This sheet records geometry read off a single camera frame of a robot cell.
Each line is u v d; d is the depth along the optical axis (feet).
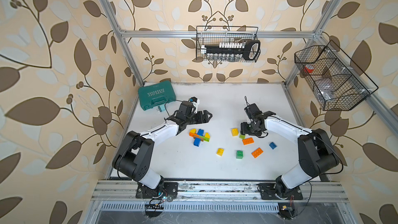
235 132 2.99
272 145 2.89
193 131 3.07
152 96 3.55
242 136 2.99
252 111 2.42
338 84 2.38
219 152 2.79
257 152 2.84
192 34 2.97
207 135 3.14
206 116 2.62
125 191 2.51
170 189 2.46
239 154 2.71
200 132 3.06
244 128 2.70
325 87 2.38
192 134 3.02
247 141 2.98
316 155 1.48
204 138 2.98
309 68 2.86
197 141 2.93
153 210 2.32
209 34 2.99
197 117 2.58
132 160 1.46
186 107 2.28
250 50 2.75
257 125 2.19
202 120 2.57
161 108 3.45
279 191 2.16
